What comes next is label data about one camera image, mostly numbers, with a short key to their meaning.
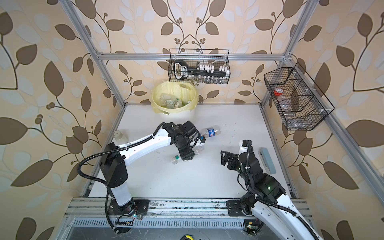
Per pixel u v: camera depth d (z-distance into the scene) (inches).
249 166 19.5
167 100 37.1
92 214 28.7
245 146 24.3
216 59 35.9
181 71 33.1
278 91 31.8
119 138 36.7
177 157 31.1
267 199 18.3
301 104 28.8
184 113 32.2
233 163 24.8
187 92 38.4
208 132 39.0
